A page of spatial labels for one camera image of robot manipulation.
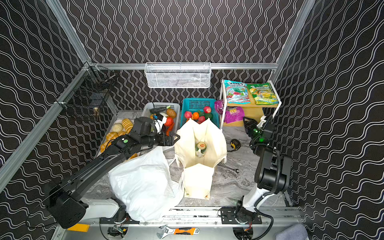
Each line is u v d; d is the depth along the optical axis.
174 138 0.69
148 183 0.77
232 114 0.90
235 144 0.98
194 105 1.18
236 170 0.90
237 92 0.80
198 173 0.62
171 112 1.10
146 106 1.12
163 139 0.65
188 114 1.06
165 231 0.70
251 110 0.99
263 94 0.80
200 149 0.87
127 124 1.07
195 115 1.12
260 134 0.73
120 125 1.08
